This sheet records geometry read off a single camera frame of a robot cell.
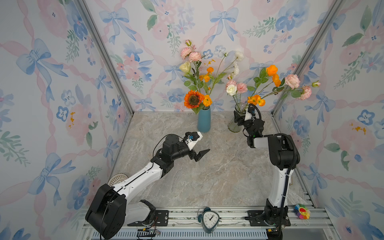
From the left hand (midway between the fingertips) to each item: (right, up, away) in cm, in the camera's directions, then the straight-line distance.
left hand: (204, 140), depth 75 cm
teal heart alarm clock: (+3, -37, -4) cm, 37 cm away
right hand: (+25, +19, +24) cm, 39 cm away
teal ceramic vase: (+2, +11, +26) cm, 28 cm away
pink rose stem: (+24, +30, +15) cm, 41 cm away
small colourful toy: (+50, -36, +1) cm, 61 cm away
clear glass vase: (+25, +19, +22) cm, 39 cm away
